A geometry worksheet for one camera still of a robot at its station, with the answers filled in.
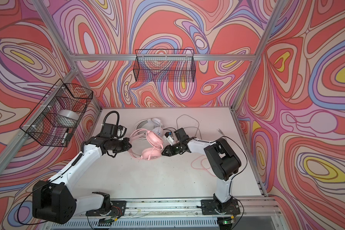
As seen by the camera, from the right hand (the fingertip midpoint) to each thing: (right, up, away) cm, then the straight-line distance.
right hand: (165, 155), depth 90 cm
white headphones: (-11, +19, +17) cm, 28 cm away
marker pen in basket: (-50, +14, -18) cm, 55 cm away
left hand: (-19, +8, -7) cm, 22 cm away
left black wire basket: (-52, +25, -21) cm, 61 cm away
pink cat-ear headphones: (-4, +11, -18) cm, 21 cm away
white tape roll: (-48, +24, -20) cm, 57 cm away
